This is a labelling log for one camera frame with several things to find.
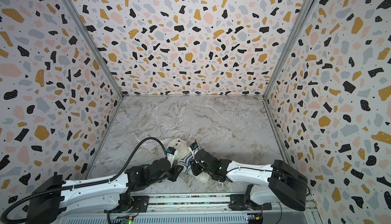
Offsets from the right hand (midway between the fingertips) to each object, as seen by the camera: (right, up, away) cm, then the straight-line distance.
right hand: (189, 160), depth 80 cm
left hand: (-1, -2, -4) cm, 5 cm away
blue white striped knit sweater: (-2, -1, 0) cm, 2 cm away
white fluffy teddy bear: (-5, +6, +5) cm, 9 cm away
